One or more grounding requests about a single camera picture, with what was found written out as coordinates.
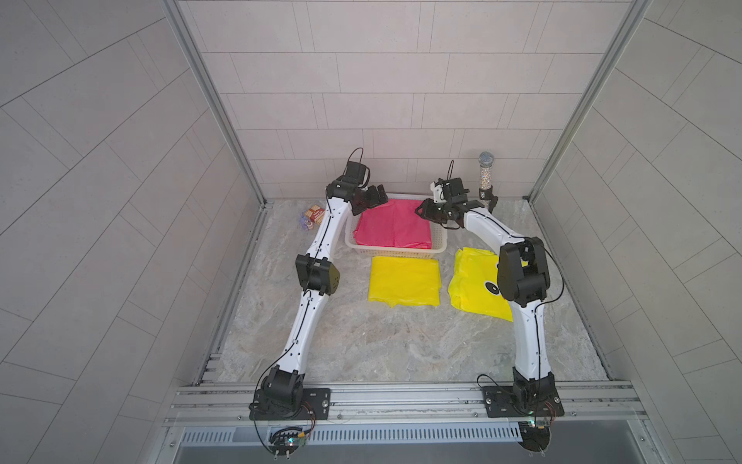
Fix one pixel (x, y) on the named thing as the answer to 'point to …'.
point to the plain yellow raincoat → (405, 280)
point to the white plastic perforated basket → (440, 238)
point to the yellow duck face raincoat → (473, 283)
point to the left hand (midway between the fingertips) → (382, 197)
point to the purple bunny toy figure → (305, 222)
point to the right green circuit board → (535, 435)
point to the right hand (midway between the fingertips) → (418, 207)
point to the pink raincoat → (394, 222)
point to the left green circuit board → (285, 441)
